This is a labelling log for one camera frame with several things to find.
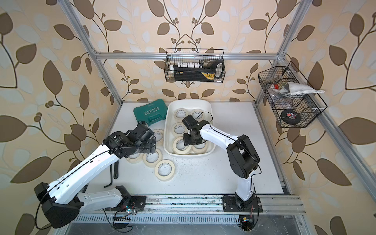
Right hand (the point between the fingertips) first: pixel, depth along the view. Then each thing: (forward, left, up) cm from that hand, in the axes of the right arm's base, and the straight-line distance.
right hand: (188, 141), depth 90 cm
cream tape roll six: (+28, +6, -5) cm, 29 cm away
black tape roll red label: (-1, -53, +23) cm, 57 cm away
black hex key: (-18, +45, -5) cm, 48 cm away
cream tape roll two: (-3, -8, -4) cm, 9 cm away
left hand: (-9, +20, +15) cm, 27 cm away
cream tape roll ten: (-2, +6, -3) cm, 7 cm away
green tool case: (+26, +27, -1) cm, 38 cm away
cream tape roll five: (+13, +7, -4) cm, 15 cm away
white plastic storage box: (+31, -13, +1) cm, 33 cm away
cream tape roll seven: (-14, +15, -7) cm, 22 cm away
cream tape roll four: (-8, +23, -7) cm, 25 cm away
